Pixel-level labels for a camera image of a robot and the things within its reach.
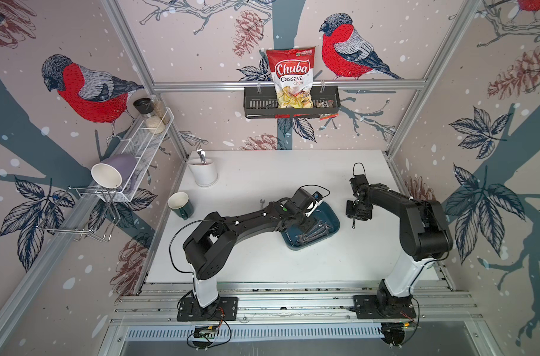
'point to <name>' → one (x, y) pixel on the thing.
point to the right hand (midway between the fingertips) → (351, 213)
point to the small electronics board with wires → (205, 337)
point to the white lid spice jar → (155, 124)
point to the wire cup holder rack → (84, 211)
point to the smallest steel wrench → (262, 202)
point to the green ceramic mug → (179, 202)
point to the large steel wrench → (320, 224)
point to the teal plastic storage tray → (326, 224)
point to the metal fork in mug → (199, 148)
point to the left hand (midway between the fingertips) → (313, 213)
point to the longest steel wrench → (313, 238)
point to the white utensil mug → (205, 175)
